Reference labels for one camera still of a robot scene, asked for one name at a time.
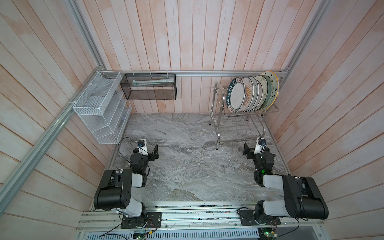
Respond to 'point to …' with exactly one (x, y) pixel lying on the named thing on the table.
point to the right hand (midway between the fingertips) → (253, 142)
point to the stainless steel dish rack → (233, 126)
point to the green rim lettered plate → (235, 95)
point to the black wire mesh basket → (149, 86)
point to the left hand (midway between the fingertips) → (150, 146)
